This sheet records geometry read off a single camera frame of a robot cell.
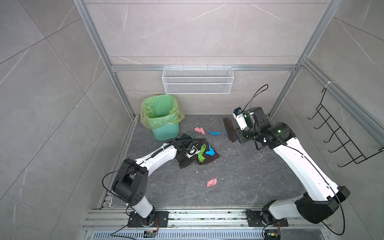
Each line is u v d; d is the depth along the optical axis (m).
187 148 0.73
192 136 1.05
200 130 1.08
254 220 0.73
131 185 0.44
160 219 0.73
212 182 0.86
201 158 0.88
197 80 1.01
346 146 0.64
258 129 0.49
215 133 1.08
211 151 0.90
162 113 1.09
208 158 0.89
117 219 0.75
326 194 0.38
